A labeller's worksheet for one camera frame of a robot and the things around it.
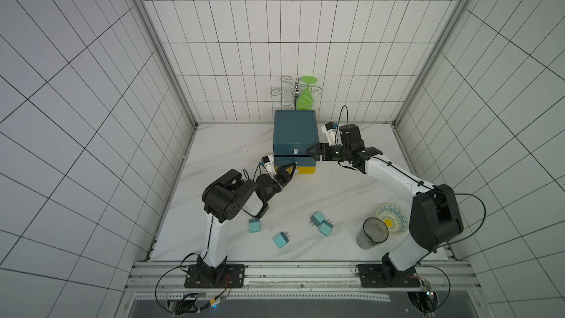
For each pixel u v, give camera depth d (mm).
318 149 777
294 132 878
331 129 786
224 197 542
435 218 453
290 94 949
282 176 828
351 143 682
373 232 779
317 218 846
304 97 1021
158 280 670
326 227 830
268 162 871
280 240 798
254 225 837
